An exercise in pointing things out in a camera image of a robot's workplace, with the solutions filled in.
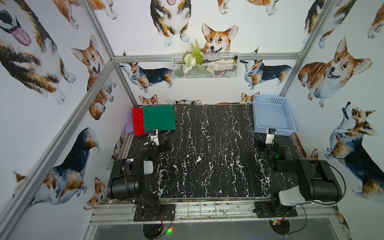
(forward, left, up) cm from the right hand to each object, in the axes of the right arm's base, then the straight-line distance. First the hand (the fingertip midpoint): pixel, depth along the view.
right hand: (262, 135), depth 93 cm
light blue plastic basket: (+29, -20, -12) cm, 37 cm away
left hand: (+1, +63, +1) cm, 63 cm away
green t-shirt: (+19, +67, -4) cm, 70 cm away
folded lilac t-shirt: (+12, +90, -4) cm, 91 cm away
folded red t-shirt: (+12, +82, -2) cm, 82 cm away
